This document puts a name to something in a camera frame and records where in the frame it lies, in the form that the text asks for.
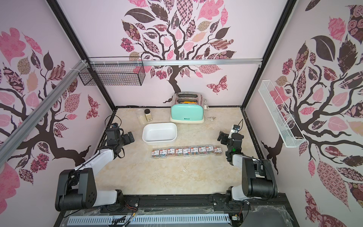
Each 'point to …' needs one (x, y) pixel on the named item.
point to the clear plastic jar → (140, 113)
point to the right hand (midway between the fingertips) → (226, 133)
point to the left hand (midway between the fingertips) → (125, 138)
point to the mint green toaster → (187, 108)
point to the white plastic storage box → (156, 134)
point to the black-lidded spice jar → (147, 111)
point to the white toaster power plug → (211, 118)
